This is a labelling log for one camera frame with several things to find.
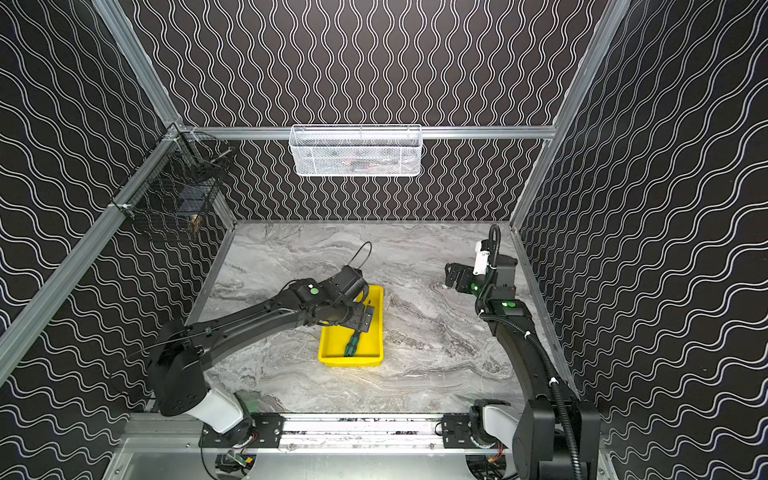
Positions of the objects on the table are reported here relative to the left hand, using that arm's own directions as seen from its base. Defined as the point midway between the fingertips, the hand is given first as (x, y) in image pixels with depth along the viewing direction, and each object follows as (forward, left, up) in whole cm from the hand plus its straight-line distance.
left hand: (366, 319), depth 79 cm
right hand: (+14, -27, +5) cm, 31 cm away
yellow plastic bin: (-4, 0, -13) cm, 13 cm away
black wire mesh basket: (+37, +62, +17) cm, 74 cm away
